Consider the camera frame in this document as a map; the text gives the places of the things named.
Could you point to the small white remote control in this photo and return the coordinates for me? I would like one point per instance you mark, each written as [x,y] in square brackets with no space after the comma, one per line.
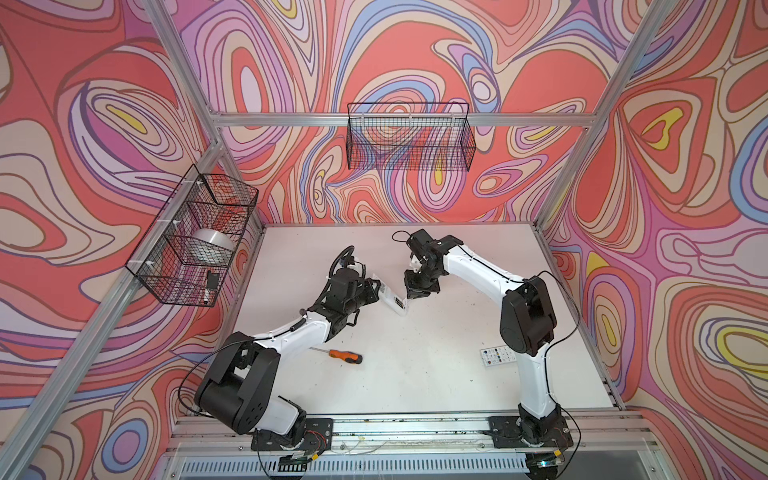
[496,356]

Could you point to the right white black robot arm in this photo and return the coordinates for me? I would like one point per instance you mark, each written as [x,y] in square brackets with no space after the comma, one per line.
[527,317]

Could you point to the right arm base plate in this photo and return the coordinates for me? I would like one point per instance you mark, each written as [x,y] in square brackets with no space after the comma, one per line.
[551,432]

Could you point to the small black item in basket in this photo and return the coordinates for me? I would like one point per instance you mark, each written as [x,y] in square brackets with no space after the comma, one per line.
[212,281]

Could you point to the back black wire basket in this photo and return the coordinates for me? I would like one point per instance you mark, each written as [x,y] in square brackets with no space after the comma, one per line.
[409,136]

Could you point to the white bowl in basket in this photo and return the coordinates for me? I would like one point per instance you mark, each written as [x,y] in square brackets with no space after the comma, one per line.
[215,238]

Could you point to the black wire basket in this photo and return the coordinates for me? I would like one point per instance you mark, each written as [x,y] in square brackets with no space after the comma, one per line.
[170,264]
[409,136]

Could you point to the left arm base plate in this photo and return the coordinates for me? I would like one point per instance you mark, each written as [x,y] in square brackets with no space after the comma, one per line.
[311,435]

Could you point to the long white remote control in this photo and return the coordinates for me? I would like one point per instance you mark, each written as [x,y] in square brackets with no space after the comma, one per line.
[392,300]

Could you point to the left black wire basket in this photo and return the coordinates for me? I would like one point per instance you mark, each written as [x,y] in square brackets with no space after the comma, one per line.
[170,264]

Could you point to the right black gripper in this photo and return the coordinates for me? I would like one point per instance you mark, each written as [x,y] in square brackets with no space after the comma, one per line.
[414,291]

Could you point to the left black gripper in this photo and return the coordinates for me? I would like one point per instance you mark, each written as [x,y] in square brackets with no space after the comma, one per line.
[367,286]

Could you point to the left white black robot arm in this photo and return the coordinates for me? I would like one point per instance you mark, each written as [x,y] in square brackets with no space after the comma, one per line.
[237,389]

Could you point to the orange handle screwdriver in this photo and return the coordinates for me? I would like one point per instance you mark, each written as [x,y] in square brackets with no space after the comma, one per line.
[345,356]

